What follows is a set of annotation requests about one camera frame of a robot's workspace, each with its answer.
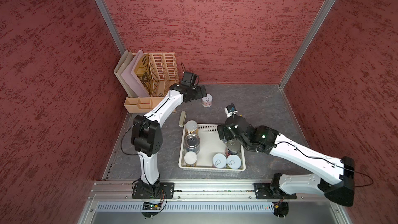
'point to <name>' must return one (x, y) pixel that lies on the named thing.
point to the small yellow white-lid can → (190, 159)
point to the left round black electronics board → (148, 206)
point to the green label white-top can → (233, 162)
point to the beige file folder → (123, 63)
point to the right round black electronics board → (281, 209)
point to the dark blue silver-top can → (192, 143)
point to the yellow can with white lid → (191, 127)
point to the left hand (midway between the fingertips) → (199, 96)
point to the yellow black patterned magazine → (144, 73)
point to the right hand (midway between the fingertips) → (226, 128)
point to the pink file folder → (129, 79)
